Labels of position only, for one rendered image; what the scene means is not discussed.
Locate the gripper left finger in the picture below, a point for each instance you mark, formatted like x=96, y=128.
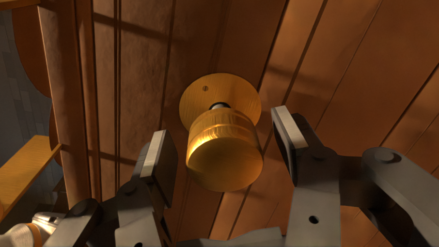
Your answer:
x=159, y=164

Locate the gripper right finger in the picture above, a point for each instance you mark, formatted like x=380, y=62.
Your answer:
x=319, y=178

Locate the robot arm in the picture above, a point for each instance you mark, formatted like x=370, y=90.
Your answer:
x=20, y=234

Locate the brass round key knob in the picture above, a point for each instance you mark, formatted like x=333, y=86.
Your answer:
x=224, y=157

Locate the brass round lock plate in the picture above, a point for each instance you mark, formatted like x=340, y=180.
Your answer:
x=219, y=87

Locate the brown wooden tool chest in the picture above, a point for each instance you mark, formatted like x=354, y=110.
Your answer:
x=343, y=68

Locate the light wooden shelf board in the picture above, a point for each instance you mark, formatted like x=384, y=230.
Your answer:
x=17, y=3
x=24, y=168

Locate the brown leather hide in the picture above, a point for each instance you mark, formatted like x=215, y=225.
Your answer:
x=32, y=58

